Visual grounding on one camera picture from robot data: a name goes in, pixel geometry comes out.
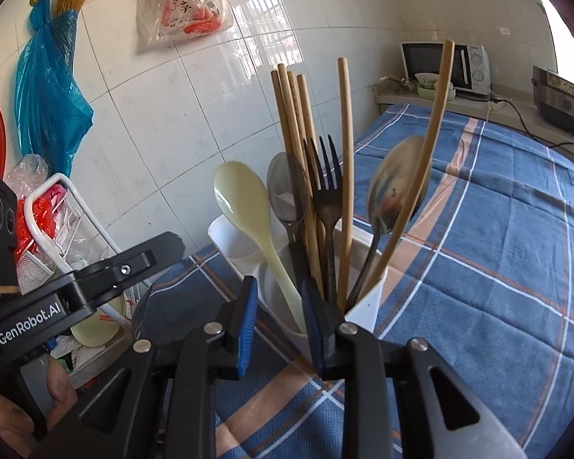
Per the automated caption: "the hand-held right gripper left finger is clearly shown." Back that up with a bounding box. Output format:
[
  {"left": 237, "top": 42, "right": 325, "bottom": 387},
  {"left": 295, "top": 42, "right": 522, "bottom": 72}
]
[{"left": 28, "top": 275, "right": 260, "bottom": 459}]

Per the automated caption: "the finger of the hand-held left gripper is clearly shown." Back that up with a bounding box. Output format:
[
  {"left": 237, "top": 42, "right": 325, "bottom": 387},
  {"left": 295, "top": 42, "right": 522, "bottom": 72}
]
[{"left": 72, "top": 232, "right": 185, "bottom": 314}]

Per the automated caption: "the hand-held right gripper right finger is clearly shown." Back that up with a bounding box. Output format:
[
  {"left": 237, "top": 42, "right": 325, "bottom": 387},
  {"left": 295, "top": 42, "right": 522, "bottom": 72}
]
[{"left": 300, "top": 276, "right": 528, "bottom": 459}]

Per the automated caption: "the white plastic utensil holder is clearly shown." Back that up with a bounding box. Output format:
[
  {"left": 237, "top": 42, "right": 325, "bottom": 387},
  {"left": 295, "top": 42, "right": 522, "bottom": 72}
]
[{"left": 207, "top": 215, "right": 388, "bottom": 359}]

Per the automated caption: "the metal fork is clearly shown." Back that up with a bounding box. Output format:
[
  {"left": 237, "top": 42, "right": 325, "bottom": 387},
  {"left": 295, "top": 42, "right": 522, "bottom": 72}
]
[{"left": 303, "top": 134, "right": 344, "bottom": 299}]

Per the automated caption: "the pale plastic spoon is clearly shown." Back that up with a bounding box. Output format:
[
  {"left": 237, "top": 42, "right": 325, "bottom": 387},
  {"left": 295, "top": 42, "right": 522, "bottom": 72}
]
[{"left": 213, "top": 160, "right": 309, "bottom": 335}]

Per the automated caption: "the small metal spoon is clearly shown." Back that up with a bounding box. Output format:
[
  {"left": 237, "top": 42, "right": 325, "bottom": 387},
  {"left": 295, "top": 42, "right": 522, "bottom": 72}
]
[{"left": 266, "top": 151, "right": 311, "bottom": 283}]

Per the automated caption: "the large metal spoon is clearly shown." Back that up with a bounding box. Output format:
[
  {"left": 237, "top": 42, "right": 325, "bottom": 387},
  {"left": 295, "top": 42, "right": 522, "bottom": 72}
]
[{"left": 345, "top": 135, "right": 430, "bottom": 311}]

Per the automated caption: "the wooden chopstick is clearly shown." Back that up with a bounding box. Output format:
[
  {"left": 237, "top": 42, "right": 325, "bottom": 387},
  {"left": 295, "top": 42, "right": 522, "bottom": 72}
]
[
  {"left": 356, "top": 38, "right": 456, "bottom": 299},
  {"left": 277, "top": 62, "right": 316, "bottom": 230},
  {"left": 295, "top": 74, "right": 326, "bottom": 249},
  {"left": 270, "top": 69, "right": 295, "bottom": 156},
  {"left": 337, "top": 57, "right": 355, "bottom": 309}
]

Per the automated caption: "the person's left hand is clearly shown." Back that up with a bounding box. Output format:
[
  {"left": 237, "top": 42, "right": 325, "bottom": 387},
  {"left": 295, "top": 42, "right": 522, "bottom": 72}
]
[{"left": 0, "top": 358, "right": 80, "bottom": 452}]

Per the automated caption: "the metal mesh strainer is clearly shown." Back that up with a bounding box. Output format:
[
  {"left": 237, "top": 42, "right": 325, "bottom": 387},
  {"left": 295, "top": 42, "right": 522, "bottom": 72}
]
[{"left": 16, "top": 251, "right": 55, "bottom": 295}]

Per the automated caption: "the cream plate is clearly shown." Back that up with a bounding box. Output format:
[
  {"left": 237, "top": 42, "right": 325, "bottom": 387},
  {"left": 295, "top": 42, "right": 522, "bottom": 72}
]
[{"left": 71, "top": 296, "right": 127, "bottom": 349}]

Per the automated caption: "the clear plastic bag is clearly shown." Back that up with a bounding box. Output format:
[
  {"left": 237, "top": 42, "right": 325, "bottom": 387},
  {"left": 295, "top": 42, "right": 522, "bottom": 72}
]
[{"left": 2, "top": 153, "right": 51, "bottom": 197}]

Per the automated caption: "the blue plaid tablecloth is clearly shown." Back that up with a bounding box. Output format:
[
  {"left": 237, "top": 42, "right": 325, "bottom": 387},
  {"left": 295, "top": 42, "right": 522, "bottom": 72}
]
[{"left": 134, "top": 103, "right": 574, "bottom": 459}]

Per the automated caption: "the blue plastic bag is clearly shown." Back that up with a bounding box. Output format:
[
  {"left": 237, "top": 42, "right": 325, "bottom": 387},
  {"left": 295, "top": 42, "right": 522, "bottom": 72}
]
[{"left": 14, "top": 0, "right": 95, "bottom": 168}]

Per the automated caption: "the red printed plastic bag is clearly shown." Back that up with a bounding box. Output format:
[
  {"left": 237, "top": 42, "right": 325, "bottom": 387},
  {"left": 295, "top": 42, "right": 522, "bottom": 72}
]
[{"left": 136, "top": 0, "right": 234, "bottom": 54}]

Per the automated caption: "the pale green dish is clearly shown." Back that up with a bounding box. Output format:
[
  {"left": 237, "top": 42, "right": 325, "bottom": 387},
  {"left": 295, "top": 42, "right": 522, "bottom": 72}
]
[{"left": 414, "top": 72, "right": 456, "bottom": 101}]

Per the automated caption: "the white microwave oven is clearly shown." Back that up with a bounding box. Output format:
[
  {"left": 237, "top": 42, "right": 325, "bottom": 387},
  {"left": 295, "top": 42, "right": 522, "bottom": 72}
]
[{"left": 401, "top": 41, "right": 492, "bottom": 96}]

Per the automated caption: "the dark rice cooker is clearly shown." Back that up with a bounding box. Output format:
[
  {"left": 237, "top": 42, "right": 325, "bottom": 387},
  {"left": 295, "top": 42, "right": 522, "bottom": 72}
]
[{"left": 531, "top": 64, "right": 574, "bottom": 135}]

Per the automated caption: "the kitchen window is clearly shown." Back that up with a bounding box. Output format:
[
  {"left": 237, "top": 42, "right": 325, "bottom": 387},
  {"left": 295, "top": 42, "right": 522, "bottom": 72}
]
[{"left": 536, "top": 0, "right": 574, "bottom": 89}]

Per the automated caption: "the white wire rack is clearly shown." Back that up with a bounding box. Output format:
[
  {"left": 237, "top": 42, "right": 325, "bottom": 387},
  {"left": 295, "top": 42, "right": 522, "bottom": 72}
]
[{"left": 16, "top": 172, "right": 147, "bottom": 345}]

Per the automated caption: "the black power cable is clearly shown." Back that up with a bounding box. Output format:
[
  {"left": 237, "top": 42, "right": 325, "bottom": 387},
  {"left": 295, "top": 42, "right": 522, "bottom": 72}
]
[{"left": 500, "top": 98, "right": 574, "bottom": 146}]

